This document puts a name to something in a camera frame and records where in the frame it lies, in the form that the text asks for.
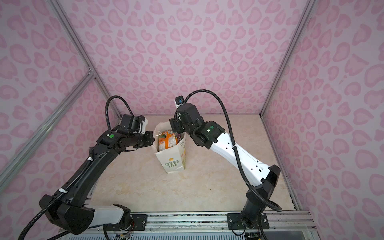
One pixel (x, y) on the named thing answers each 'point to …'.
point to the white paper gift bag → (173, 159)
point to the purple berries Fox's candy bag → (178, 135)
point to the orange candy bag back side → (166, 139)
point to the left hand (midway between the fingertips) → (156, 138)
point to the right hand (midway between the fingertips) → (179, 118)
